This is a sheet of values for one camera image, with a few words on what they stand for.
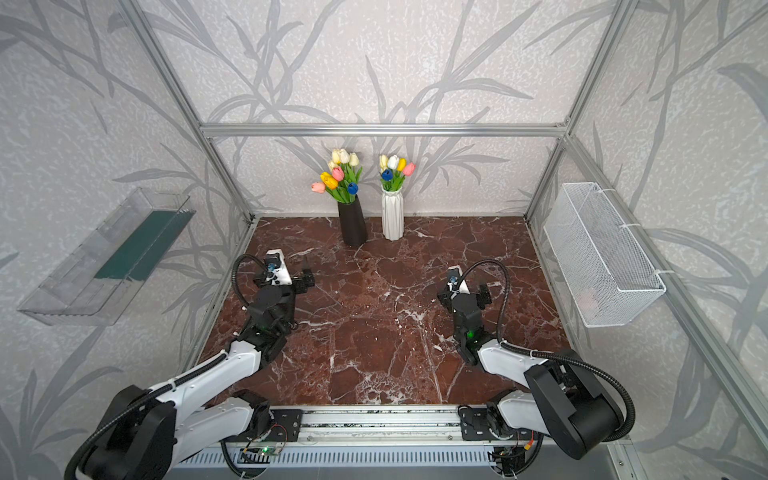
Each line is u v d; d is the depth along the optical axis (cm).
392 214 102
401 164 93
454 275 74
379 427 75
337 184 90
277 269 67
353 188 87
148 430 40
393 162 90
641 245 64
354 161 93
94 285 64
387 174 89
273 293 61
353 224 104
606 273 62
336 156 91
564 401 42
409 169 92
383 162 94
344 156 89
